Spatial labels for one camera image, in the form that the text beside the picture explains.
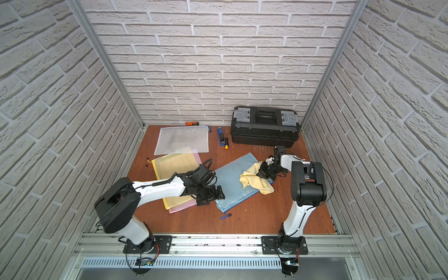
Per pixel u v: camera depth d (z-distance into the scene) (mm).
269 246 740
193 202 843
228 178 971
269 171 851
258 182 902
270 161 929
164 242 751
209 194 758
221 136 1116
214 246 759
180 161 1003
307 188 509
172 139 1125
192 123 1215
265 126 979
